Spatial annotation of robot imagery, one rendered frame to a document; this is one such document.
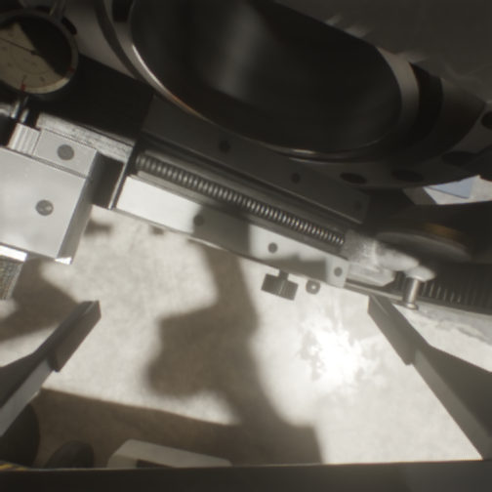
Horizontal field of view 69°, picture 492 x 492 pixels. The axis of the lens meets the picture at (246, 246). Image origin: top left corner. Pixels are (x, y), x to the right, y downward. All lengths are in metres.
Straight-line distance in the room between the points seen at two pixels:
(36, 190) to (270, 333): 0.74
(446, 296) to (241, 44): 0.39
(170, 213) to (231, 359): 0.65
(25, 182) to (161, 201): 0.11
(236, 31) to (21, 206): 0.35
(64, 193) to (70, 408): 0.89
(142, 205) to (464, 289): 0.34
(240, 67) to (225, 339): 0.64
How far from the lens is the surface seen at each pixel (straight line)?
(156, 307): 0.97
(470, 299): 0.44
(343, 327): 0.92
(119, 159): 0.32
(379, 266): 0.42
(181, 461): 0.92
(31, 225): 0.26
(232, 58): 0.50
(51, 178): 0.26
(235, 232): 0.34
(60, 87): 0.30
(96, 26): 0.39
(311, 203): 0.37
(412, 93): 0.31
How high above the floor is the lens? 0.91
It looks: 81 degrees down
